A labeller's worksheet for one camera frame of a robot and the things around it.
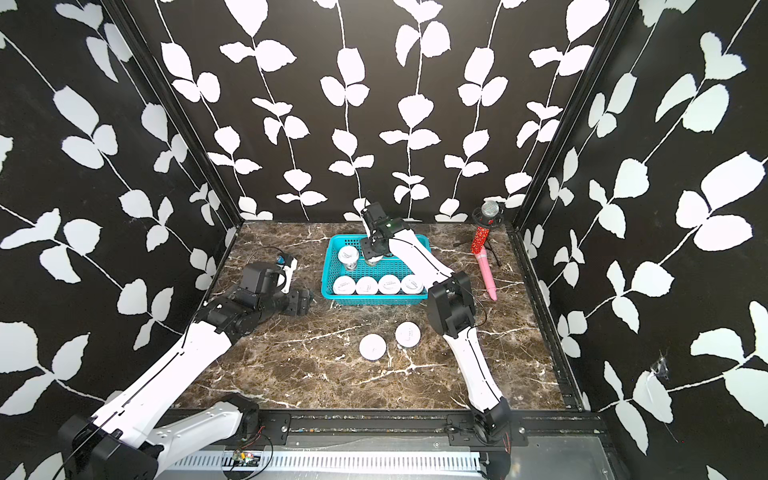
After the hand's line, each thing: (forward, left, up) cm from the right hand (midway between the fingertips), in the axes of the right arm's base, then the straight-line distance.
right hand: (369, 243), depth 98 cm
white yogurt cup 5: (-12, -7, -7) cm, 16 cm away
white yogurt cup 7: (-29, -13, -6) cm, 32 cm away
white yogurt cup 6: (-12, -14, -6) cm, 20 cm away
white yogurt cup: (-1, +8, -5) cm, 9 cm away
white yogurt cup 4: (-14, 0, -5) cm, 14 cm away
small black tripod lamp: (+1, -38, +13) cm, 40 cm away
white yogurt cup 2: (-6, -1, -2) cm, 6 cm away
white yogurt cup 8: (-33, -3, -6) cm, 34 cm away
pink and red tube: (+5, -39, -8) cm, 40 cm away
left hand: (-22, +17, +7) cm, 28 cm away
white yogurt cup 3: (-14, +8, -5) cm, 16 cm away
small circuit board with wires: (-59, +27, -12) cm, 66 cm away
